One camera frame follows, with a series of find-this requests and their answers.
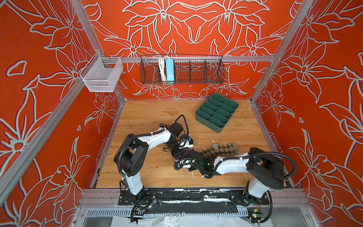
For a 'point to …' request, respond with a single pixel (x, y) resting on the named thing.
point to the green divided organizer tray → (215, 111)
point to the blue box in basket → (170, 71)
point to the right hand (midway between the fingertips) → (183, 154)
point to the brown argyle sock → (217, 150)
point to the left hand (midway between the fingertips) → (180, 155)
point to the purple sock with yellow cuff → (185, 151)
